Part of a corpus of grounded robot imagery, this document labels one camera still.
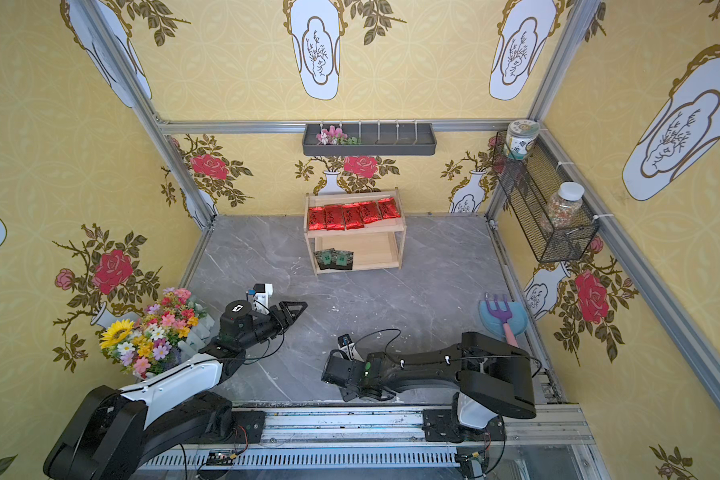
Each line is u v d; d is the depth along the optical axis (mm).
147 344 714
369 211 902
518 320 924
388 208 918
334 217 901
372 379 570
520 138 843
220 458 731
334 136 878
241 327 664
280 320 732
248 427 734
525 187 1033
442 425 735
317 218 892
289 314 749
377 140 924
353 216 901
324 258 1056
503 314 924
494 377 425
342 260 1052
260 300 769
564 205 651
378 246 1096
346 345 739
